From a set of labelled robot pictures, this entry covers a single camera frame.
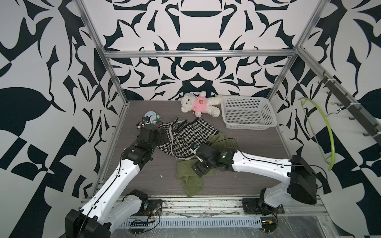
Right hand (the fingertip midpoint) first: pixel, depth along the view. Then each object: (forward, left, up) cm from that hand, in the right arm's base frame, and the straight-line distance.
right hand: (199, 160), depth 80 cm
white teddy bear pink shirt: (+43, -3, -2) cm, 43 cm away
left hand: (+12, +22, +12) cm, 28 cm away
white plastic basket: (+36, -35, -4) cm, 50 cm away
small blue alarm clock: (+34, +30, -4) cm, 45 cm away
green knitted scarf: (-10, +3, -7) cm, 13 cm away
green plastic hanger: (-4, -57, +11) cm, 58 cm away
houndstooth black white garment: (+20, +10, -6) cm, 24 cm away
